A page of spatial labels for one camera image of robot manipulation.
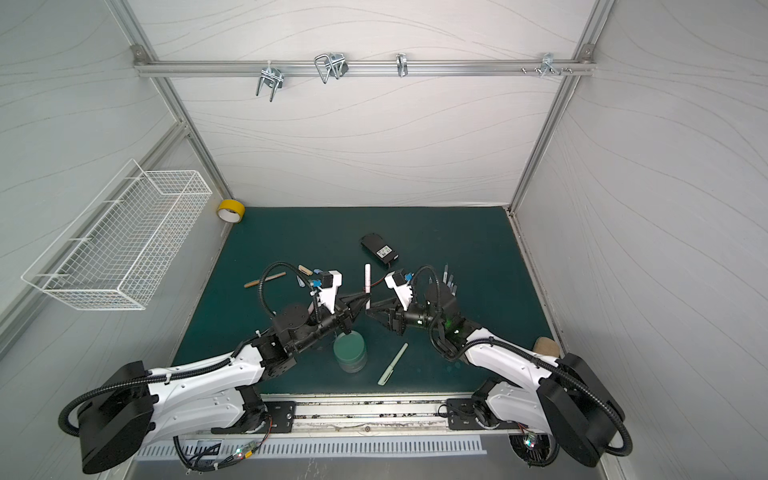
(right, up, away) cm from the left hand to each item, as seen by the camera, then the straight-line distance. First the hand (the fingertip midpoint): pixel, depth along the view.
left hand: (372, 292), depth 72 cm
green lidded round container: (-6, -16, +3) cm, 17 cm away
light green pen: (+3, -24, +8) cm, 26 cm away
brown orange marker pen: (-41, -2, +25) cm, 48 cm away
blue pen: (+25, -1, +27) cm, 37 cm away
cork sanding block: (+49, -18, +12) cm, 53 cm away
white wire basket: (-59, +12, -6) cm, 61 cm away
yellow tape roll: (-60, +24, +45) cm, 78 cm away
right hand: (0, -3, +2) cm, 4 cm away
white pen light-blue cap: (+23, +1, +29) cm, 37 cm away
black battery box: (0, +10, +34) cm, 35 cm away
